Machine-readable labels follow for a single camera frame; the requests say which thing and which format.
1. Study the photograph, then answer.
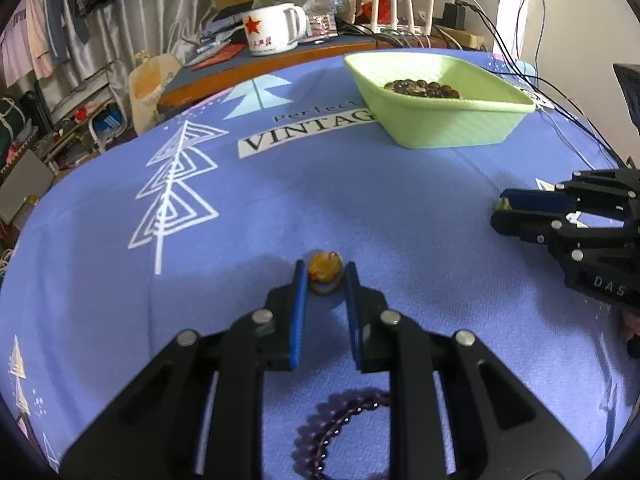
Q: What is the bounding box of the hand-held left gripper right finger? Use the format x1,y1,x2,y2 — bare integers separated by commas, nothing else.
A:
344,261,593,480

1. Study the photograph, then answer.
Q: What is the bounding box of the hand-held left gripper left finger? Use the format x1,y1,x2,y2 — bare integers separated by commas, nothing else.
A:
59,259,308,480

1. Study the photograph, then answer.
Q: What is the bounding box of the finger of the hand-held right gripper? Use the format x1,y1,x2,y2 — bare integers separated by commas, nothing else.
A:
501,169,640,221
490,212,640,263

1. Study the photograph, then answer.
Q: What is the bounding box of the amber pendant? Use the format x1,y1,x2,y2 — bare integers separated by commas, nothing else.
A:
306,251,345,297

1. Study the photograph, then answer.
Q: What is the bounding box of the dark purple bead bracelet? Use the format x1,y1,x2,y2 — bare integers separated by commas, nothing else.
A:
295,389,392,480

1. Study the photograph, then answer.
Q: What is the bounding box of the light green plastic basket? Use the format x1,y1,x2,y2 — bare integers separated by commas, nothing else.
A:
344,52,536,150

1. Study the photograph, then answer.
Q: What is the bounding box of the brown wooden bead bracelet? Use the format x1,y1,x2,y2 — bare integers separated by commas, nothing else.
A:
382,79,462,100

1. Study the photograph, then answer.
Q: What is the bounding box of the small white device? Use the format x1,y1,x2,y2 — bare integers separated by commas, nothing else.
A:
522,87,556,113

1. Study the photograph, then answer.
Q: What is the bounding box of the blue printed tablecloth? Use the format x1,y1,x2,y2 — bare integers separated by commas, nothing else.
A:
0,47,640,480

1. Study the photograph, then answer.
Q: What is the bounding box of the wooden box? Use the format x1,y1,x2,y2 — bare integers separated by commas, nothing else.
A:
440,25,488,51

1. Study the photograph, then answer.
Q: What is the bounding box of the black power adapter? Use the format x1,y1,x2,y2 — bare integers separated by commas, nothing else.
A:
442,1,468,28

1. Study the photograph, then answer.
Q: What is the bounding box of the wooden desk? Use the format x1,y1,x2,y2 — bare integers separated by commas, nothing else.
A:
160,35,451,106

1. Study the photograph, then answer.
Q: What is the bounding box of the red booklet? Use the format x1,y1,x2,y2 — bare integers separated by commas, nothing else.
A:
190,44,248,72

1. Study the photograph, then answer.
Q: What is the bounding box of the yellow plastic bag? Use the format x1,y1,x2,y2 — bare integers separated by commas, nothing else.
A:
127,52,183,136

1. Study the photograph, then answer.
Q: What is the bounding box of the clear plastic bag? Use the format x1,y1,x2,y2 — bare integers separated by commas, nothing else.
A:
302,0,358,43

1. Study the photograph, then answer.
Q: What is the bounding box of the white red star mug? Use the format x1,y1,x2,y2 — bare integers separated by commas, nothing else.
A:
242,2,308,57

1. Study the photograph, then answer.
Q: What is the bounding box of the grey flat box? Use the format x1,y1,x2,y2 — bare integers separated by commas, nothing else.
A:
0,150,56,226

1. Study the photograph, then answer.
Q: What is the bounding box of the dark green duffel bag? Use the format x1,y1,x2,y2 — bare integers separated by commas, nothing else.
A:
0,97,21,161

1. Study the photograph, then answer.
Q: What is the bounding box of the grey blue shirt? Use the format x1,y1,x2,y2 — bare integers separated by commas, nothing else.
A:
42,0,93,63

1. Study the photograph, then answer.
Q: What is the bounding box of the pink t-shirt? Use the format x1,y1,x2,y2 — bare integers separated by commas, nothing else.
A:
0,0,56,86

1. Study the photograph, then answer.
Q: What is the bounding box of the black cable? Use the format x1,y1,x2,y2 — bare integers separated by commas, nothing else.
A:
470,0,640,171

